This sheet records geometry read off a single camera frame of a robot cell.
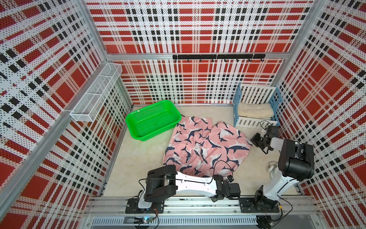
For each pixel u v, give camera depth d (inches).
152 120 43.8
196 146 37.5
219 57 34.9
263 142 30.1
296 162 19.2
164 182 19.4
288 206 24.7
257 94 44.2
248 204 28.3
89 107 35.9
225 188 22.6
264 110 42.3
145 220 27.3
